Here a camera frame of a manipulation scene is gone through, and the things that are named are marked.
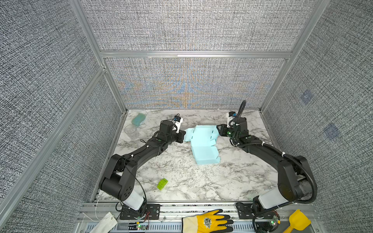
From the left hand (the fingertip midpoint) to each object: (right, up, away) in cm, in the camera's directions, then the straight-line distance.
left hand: (185, 132), depth 88 cm
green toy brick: (-13, -28, -8) cm, 32 cm away
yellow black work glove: (+12, -41, -21) cm, 47 cm away
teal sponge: (-36, +9, +25) cm, 45 cm away
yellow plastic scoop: (+55, -42, -18) cm, 72 cm away
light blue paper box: (+11, -4, +7) cm, 14 cm away
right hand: (+21, +4, +2) cm, 21 cm away
